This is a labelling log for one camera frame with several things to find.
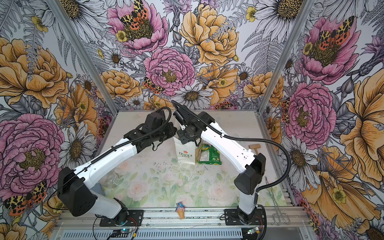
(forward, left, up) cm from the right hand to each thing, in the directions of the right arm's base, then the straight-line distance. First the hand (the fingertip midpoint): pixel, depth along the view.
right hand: (187, 140), depth 76 cm
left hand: (+5, +6, -1) cm, 8 cm away
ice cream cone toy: (-26, +5, -21) cm, 34 cm away
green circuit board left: (-34, +30, -23) cm, 51 cm away
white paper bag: (-2, +2, -8) cm, 9 cm away
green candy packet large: (+3, -12, -20) cm, 23 cm away
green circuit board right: (-35, -31, -24) cm, 53 cm away
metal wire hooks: (-30, -43, -25) cm, 58 cm away
